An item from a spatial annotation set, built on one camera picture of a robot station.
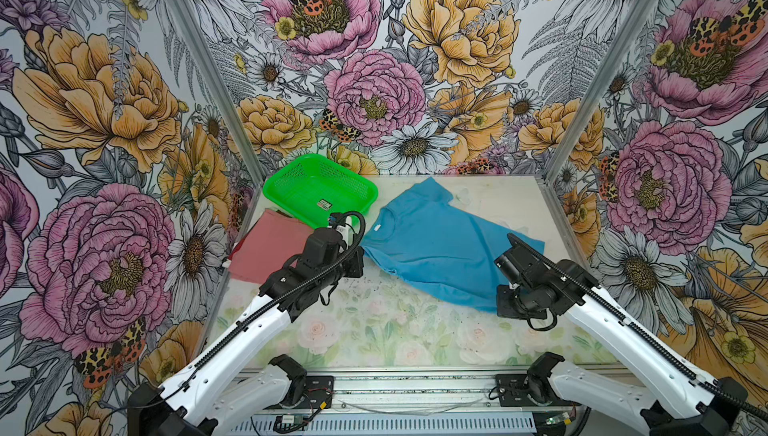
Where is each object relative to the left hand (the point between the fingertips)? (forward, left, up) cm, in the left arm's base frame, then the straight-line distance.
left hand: (361, 261), depth 77 cm
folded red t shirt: (+16, +32, -17) cm, 40 cm away
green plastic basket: (+44, +23, -19) cm, 53 cm away
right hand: (-13, -35, -5) cm, 38 cm away
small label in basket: (+34, +16, -18) cm, 42 cm away
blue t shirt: (+13, -24, -16) cm, 32 cm away
